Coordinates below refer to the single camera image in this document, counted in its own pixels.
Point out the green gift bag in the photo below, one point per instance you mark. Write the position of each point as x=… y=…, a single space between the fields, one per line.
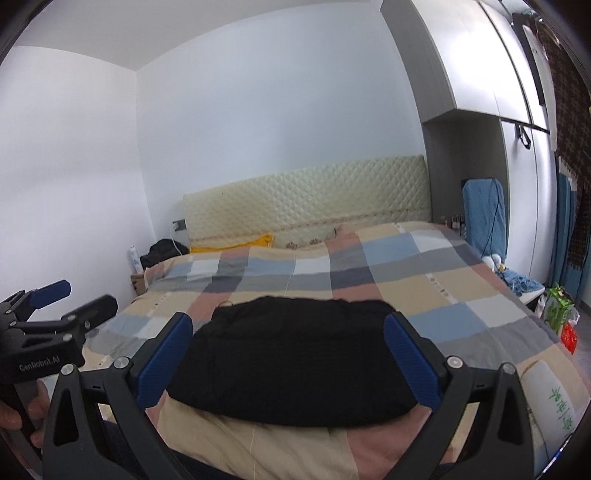
x=557 y=308

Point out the floral cream pillow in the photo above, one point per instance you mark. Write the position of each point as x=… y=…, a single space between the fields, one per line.
x=302 y=237

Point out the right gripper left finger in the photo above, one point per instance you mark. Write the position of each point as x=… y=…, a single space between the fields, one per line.
x=75 y=437

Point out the grey wall socket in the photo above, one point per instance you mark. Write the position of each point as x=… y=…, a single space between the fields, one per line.
x=179 y=225

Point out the black clothes pile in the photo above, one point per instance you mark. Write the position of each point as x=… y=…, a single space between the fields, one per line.
x=162 y=250

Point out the brown plaid hanging garment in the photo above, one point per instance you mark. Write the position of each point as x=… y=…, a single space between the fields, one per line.
x=573 y=135

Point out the white printed pillow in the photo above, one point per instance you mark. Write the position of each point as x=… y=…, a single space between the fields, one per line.
x=552 y=412

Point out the grey white wardrobe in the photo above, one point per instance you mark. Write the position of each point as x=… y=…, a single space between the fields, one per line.
x=481 y=118

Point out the red plastic bag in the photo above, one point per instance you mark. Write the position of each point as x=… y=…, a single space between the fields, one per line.
x=569 y=337

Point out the plaid patchwork duvet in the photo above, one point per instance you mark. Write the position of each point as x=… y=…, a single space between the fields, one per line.
x=423 y=270

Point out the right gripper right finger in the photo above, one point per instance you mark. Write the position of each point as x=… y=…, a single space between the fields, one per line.
x=499 y=444

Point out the person's left hand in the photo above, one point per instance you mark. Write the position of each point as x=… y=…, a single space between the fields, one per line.
x=37 y=410

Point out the yellow pillow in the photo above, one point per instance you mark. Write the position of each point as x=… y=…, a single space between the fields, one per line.
x=263 y=241

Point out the wooden bedside table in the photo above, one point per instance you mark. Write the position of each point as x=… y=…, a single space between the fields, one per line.
x=139 y=284

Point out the blue curtain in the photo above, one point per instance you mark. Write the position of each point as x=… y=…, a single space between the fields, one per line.
x=563 y=272

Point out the cream quilted headboard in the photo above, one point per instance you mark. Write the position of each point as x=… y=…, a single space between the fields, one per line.
x=359 y=193

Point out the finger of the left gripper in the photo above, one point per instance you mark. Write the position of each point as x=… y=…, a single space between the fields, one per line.
x=85 y=318
x=20 y=306

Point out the black padded jacket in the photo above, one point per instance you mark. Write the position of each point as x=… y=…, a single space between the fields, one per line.
x=297 y=362

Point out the white spray bottle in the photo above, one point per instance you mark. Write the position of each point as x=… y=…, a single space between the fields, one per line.
x=135 y=260

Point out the blue folded board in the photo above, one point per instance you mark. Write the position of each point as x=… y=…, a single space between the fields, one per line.
x=485 y=216

